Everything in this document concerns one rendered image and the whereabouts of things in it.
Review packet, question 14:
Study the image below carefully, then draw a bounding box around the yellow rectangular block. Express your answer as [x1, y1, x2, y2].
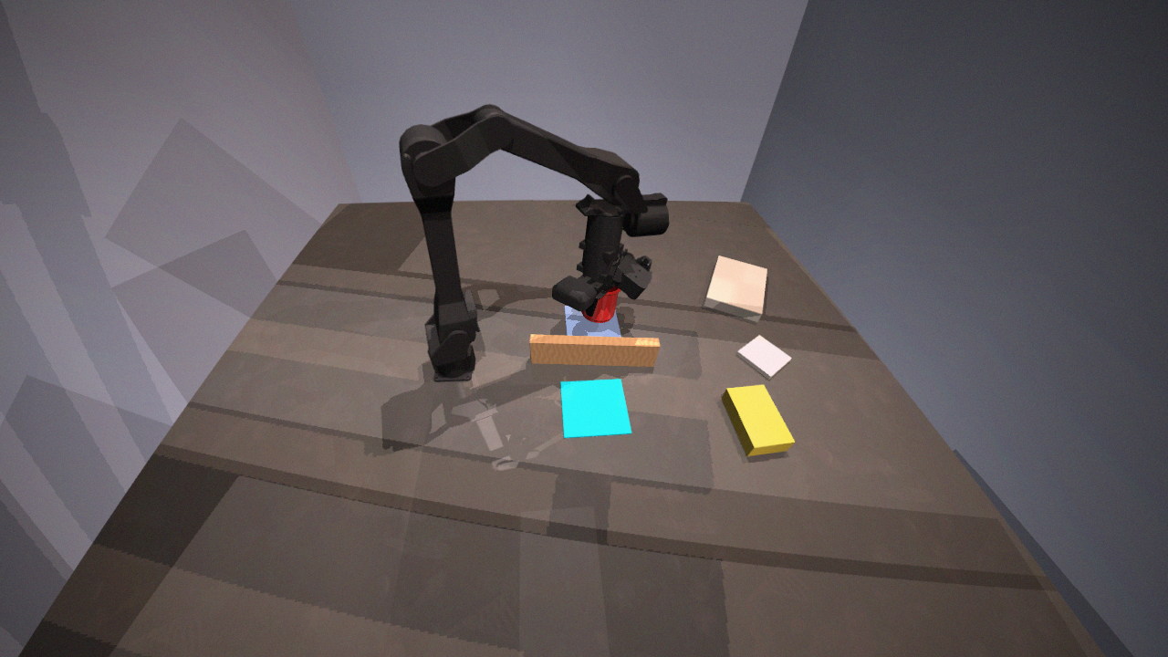
[722, 385, 794, 456]

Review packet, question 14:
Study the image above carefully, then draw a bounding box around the long wooden plank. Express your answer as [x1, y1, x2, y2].
[529, 334, 660, 367]

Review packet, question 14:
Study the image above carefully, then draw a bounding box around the red cup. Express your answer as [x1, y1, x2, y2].
[580, 288, 621, 323]

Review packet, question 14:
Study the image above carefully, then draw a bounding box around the white flat rectangular block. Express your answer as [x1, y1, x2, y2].
[736, 336, 792, 380]

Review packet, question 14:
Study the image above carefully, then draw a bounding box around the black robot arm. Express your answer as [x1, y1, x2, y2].
[399, 105, 670, 382]

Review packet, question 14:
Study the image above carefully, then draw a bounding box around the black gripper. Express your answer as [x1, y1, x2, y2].
[552, 236, 624, 317]

